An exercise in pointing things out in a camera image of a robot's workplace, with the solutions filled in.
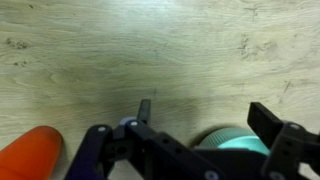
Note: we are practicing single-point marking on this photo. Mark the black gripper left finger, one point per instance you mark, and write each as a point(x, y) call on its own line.
point(144, 111)

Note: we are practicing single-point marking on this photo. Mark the orange plastic cup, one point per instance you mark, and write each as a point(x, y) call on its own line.
point(32, 156)

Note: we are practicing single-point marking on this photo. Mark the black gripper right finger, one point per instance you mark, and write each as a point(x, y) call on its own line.
point(264, 123)

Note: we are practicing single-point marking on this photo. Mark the green ceramic bowl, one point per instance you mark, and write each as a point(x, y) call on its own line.
point(233, 138)

